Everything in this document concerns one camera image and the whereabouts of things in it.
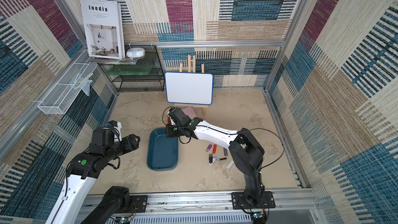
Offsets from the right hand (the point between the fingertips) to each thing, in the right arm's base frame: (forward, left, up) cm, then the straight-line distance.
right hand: (165, 131), depth 83 cm
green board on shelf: (+38, +26, +11) cm, 47 cm away
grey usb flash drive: (-6, -33, -14) cm, 36 cm away
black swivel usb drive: (-10, -31, -14) cm, 35 cm away
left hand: (-8, +12, +6) cm, 16 cm away
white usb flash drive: (-13, -35, -13) cm, 40 cm away
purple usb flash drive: (-3, -23, -14) cm, 27 cm away
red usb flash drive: (-4, -26, -14) cm, 30 cm away
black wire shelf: (+47, +17, -8) cm, 51 cm away
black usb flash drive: (-10, -24, -13) cm, 29 cm away
